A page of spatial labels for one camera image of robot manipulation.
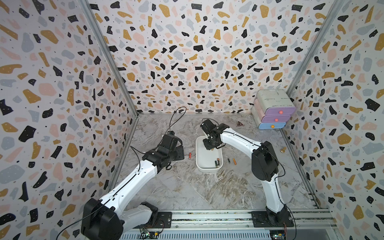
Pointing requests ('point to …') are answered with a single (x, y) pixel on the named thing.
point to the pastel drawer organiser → (272, 109)
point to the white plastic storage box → (207, 161)
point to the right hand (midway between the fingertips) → (209, 145)
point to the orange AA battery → (234, 160)
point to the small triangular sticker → (239, 123)
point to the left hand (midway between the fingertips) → (180, 150)
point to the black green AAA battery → (215, 163)
